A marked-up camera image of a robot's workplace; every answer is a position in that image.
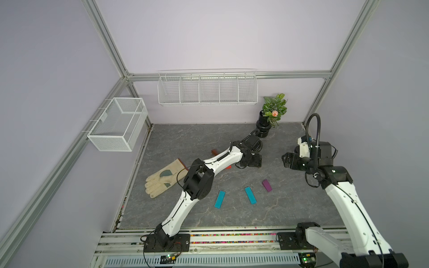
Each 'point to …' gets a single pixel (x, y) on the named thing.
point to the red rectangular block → (228, 167)
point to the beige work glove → (160, 182)
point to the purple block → (267, 185)
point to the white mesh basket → (119, 127)
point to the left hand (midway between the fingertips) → (257, 165)
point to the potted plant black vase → (273, 109)
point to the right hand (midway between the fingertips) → (291, 156)
